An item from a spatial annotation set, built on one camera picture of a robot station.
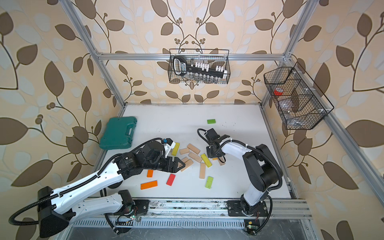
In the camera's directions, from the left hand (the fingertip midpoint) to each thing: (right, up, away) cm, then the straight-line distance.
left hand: (179, 163), depth 70 cm
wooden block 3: (+7, -3, +22) cm, 23 cm away
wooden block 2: (+6, +2, +27) cm, 27 cm away
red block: (-7, -13, +14) cm, 20 cm away
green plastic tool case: (-44, +12, +30) cm, 55 cm away
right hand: (+19, -1, +23) cm, 29 cm away
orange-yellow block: (+20, -3, +19) cm, 28 cm away
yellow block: (+14, -4, +19) cm, 24 cm away
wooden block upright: (+12, -9, +17) cm, 23 cm away
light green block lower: (+15, -14, +12) cm, 24 cm away
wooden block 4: (+22, -2, +9) cm, 23 cm away
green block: (+19, +20, +39) cm, 47 cm away
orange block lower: (-19, -15, +12) cm, 27 cm away
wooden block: (0, +1, +24) cm, 24 cm away
